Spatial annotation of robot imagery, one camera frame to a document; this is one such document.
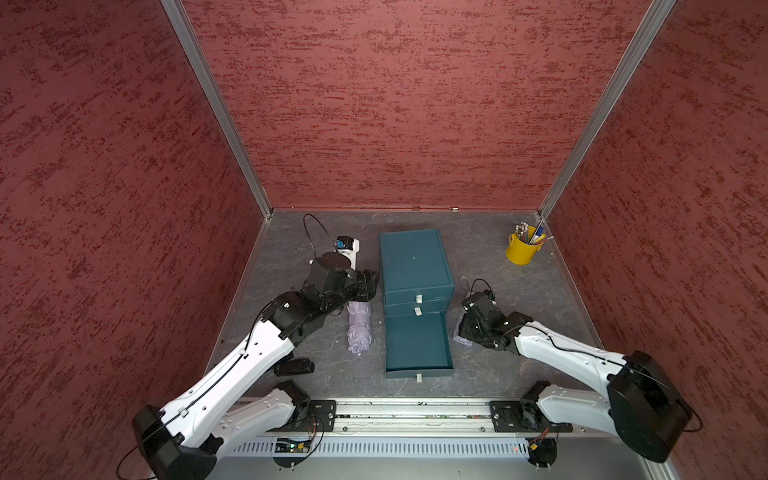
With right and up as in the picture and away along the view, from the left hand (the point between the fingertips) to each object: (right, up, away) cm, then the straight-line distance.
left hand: (369, 281), depth 73 cm
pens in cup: (+54, +12, +29) cm, 63 cm away
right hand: (+27, -18, +14) cm, 36 cm away
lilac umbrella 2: (+25, -9, -4) cm, 27 cm away
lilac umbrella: (-4, -15, +12) cm, 20 cm away
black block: (-23, -27, +12) cm, 37 cm away
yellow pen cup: (+51, +6, +31) cm, 60 cm away
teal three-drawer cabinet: (+12, -1, +1) cm, 12 cm away
